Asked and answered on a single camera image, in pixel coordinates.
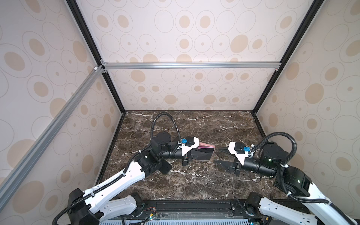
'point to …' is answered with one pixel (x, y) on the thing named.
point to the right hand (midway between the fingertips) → (217, 154)
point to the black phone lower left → (166, 167)
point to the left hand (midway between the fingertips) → (206, 154)
